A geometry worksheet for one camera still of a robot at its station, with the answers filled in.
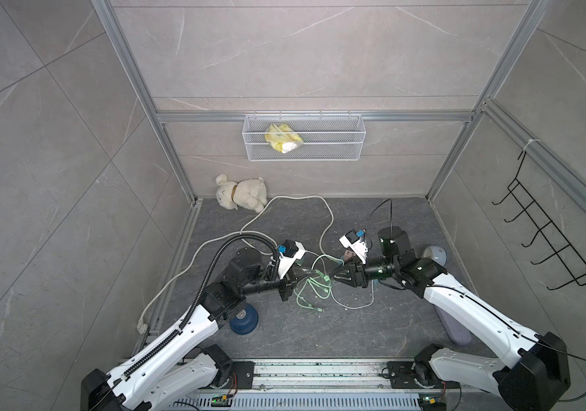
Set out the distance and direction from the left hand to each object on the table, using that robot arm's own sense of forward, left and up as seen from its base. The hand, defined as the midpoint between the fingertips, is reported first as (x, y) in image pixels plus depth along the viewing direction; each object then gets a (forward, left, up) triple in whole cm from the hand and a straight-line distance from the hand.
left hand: (314, 269), depth 65 cm
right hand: (+1, -6, -6) cm, 9 cm away
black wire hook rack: (-6, -62, +5) cm, 62 cm away
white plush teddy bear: (+48, +24, -19) cm, 57 cm away
